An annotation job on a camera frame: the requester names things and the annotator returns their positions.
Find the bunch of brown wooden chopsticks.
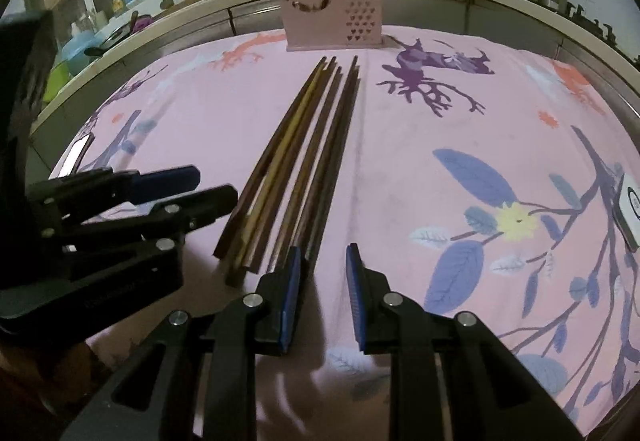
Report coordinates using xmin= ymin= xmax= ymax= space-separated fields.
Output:
xmin=214 ymin=0 xmax=362 ymax=287

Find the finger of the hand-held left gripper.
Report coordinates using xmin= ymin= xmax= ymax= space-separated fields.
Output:
xmin=60 ymin=184 xmax=239 ymax=280
xmin=27 ymin=165 xmax=201 ymax=223

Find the green plastic bowl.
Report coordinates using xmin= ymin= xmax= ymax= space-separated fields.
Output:
xmin=45 ymin=61 xmax=71 ymax=102

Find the pink smiley chopstick holder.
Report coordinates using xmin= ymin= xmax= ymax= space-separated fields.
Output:
xmin=274 ymin=0 xmax=383 ymax=52

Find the white square timer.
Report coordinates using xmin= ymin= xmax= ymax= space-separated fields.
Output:
xmin=612 ymin=173 xmax=640 ymax=252

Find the pink printed tablecloth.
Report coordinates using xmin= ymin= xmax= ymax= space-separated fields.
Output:
xmin=55 ymin=23 xmax=640 ymax=441

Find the black gas stove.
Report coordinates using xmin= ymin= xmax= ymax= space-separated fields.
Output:
xmin=565 ymin=1 xmax=640 ymax=64

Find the blue plastic basin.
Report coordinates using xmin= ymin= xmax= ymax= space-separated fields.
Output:
xmin=62 ymin=28 xmax=108 ymax=72

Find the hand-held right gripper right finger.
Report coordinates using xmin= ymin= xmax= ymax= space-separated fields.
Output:
xmin=345 ymin=243 xmax=586 ymax=441

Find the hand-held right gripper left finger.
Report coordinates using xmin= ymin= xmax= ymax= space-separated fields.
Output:
xmin=60 ymin=246 xmax=304 ymax=441

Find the person's left forearm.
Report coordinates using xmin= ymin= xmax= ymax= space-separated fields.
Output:
xmin=0 ymin=336 xmax=101 ymax=441

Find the smartphone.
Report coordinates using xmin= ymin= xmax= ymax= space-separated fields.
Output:
xmin=62 ymin=133 xmax=93 ymax=178

